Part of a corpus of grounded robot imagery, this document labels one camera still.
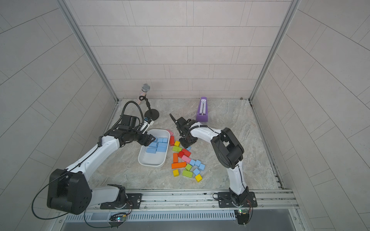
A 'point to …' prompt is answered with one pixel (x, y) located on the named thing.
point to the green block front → (187, 173)
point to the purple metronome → (202, 114)
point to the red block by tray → (172, 140)
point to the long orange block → (178, 165)
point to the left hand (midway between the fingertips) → (152, 133)
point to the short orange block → (175, 158)
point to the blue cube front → (196, 172)
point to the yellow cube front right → (198, 178)
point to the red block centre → (184, 152)
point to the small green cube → (188, 167)
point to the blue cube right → (202, 166)
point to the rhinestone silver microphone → (145, 88)
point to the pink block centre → (186, 159)
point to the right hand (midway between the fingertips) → (187, 144)
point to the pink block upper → (171, 133)
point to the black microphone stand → (153, 113)
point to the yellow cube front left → (176, 173)
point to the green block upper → (177, 148)
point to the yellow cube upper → (177, 143)
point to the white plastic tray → (160, 159)
